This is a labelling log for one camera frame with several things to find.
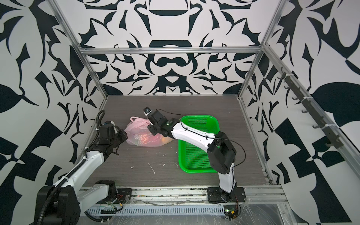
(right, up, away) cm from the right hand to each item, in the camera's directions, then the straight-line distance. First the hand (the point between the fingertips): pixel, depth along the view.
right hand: (153, 120), depth 84 cm
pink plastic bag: (-9, -8, +3) cm, 13 cm away
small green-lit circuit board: (+41, -46, -13) cm, 63 cm away
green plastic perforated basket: (+24, -23, +3) cm, 34 cm away
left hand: (-18, -6, +3) cm, 19 cm away
